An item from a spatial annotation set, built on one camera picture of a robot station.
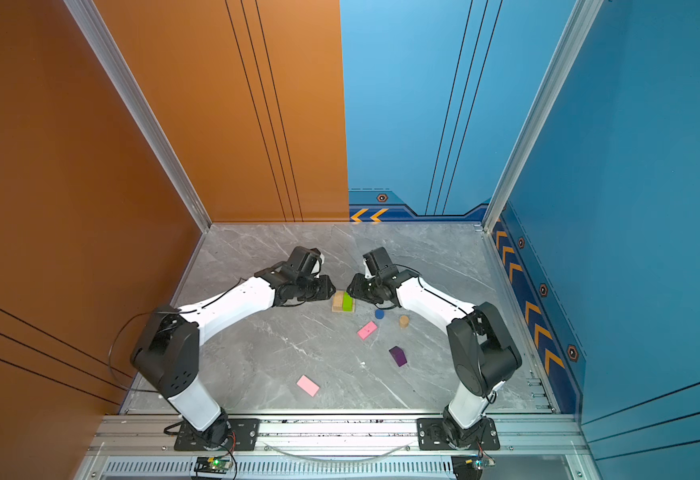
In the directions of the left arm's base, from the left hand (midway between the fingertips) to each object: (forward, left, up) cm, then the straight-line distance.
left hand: (335, 287), depth 89 cm
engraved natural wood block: (-2, 0, -8) cm, 8 cm away
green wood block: (-1, -4, -8) cm, 9 cm away
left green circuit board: (-42, +28, -13) cm, 53 cm away
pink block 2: (-25, +7, -11) cm, 28 cm away
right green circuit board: (-42, -34, -13) cm, 56 cm away
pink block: (-9, -10, -10) cm, 17 cm away
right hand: (-1, -4, -1) cm, 4 cm away
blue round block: (-3, -14, -11) cm, 18 cm away
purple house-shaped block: (-17, -19, -9) cm, 27 cm away
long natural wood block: (-1, -1, -7) cm, 7 cm away
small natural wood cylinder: (-6, -21, -9) cm, 24 cm away
